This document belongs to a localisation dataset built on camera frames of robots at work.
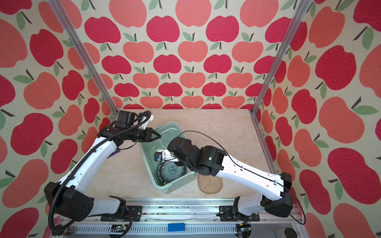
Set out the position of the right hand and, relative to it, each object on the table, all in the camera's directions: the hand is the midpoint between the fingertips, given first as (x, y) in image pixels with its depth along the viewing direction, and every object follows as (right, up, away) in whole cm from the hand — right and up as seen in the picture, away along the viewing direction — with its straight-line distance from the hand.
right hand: (179, 145), depth 65 cm
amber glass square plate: (+16, -25, +19) cm, 35 cm away
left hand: (-10, +2, +9) cm, 14 cm away
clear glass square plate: (-7, +3, +10) cm, 12 cm away
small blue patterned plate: (-7, -18, +20) cm, 28 cm away
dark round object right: (+47, -36, -4) cm, 59 cm away
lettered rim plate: (-14, -19, +20) cm, 31 cm away
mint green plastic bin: (-22, -6, +25) cm, 34 cm away
